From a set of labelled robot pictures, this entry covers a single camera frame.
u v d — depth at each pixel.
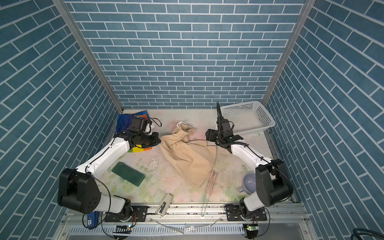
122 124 1.06
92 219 0.69
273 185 0.44
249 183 0.85
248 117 1.16
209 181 0.82
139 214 0.74
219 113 0.71
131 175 0.87
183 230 0.70
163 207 0.74
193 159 0.91
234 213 0.74
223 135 0.69
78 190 0.41
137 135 0.61
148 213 0.75
